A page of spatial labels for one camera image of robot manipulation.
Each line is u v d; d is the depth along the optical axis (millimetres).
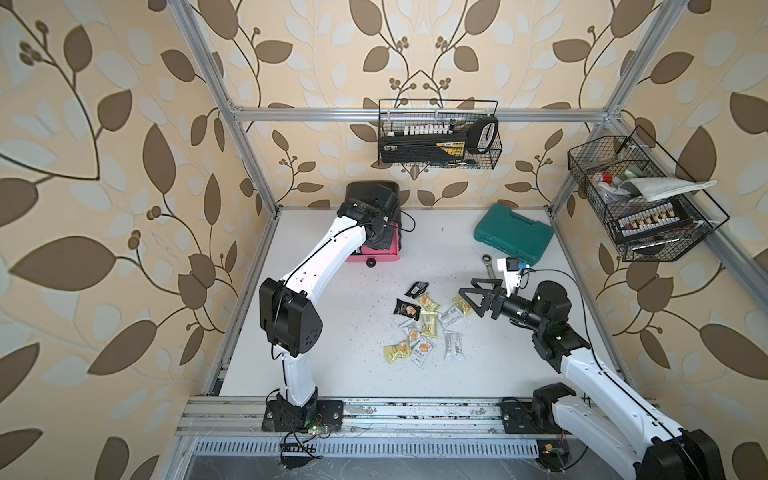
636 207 706
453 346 843
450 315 911
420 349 844
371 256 905
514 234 1083
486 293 654
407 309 917
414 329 879
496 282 750
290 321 470
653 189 632
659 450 403
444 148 826
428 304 934
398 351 825
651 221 673
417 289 946
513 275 680
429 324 886
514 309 671
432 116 909
